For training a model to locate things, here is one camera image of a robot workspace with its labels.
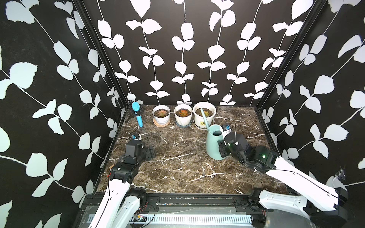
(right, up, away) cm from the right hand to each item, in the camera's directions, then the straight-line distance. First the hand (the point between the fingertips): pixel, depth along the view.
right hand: (218, 138), depth 71 cm
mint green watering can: (-2, +2, +1) cm, 2 cm away
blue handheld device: (-49, +18, +20) cm, 56 cm away
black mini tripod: (-52, +14, +25) cm, 60 cm away
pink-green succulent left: (-35, +14, +33) cm, 50 cm away
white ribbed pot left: (-35, +9, +33) cm, 48 cm away
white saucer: (-4, +3, +33) cm, 33 cm away
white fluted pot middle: (-19, +9, +31) cm, 38 cm away
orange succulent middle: (-19, +15, +33) cm, 41 cm away
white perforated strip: (-14, -41, -1) cm, 43 cm away
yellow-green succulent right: (-2, +14, +32) cm, 35 cm away
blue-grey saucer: (-20, +4, +36) cm, 42 cm away
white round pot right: (+1, +16, +35) cm, 39 cm away
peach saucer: (-36, +5, +36) cm, 51 cm away
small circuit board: (-40, -40, 0) cm, 57 cm away
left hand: (-38, -5, +6) cm, 39 cm away
